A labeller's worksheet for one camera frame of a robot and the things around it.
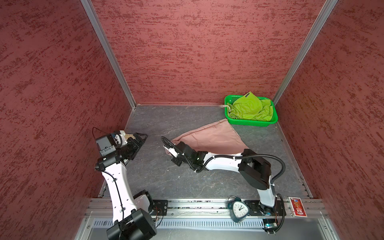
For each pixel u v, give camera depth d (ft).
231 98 3.80
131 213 1.28
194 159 2.15
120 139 2.03
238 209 2.32
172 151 2.19
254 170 1.65
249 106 3.76
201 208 2.49
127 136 2.16
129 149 2.11
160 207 2.38
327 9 2.35
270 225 2.30
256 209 2.42
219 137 3.31
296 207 2.42
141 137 2.19
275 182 2.73
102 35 2.66
